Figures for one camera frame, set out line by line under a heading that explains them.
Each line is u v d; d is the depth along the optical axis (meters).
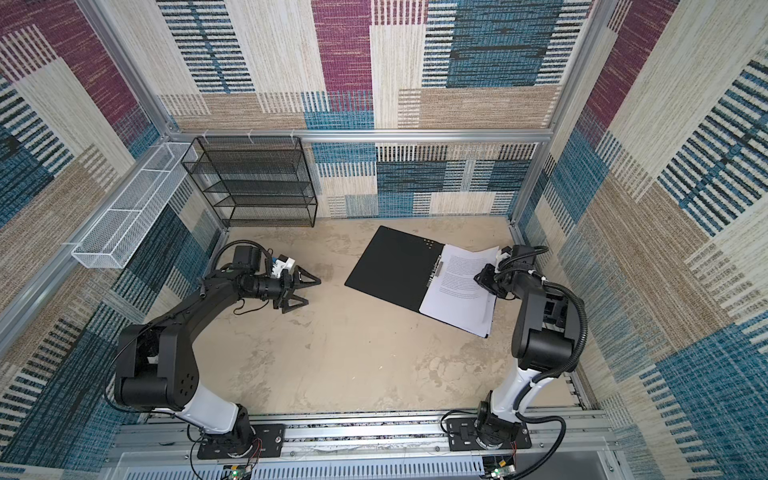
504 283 0.74
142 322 0.83
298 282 0.76
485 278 0.88
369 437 0.76
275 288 0.79
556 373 0.48
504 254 0.90
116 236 0.72
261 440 0.73
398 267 1.08
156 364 0.45
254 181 1.10
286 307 0.83
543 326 0.50
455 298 0.99
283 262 0.84
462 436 0.73
